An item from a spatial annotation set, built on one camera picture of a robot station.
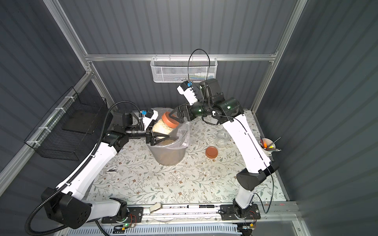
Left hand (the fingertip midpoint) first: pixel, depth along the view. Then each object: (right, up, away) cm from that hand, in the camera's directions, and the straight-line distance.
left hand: (168, 132), depth 67 cm
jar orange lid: (+24, -15, +30) cm, 41 cm away
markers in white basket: (+15, +35, +27) cm, 46 cm away
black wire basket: (-52, +1, +9) cm, 52 cm away
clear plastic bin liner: (+5, -3, +4) cm, 7 cm away
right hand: (+5, +9, -5) cm, 12 cm away
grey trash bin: (0, -12, +16) cm, 20 cm away
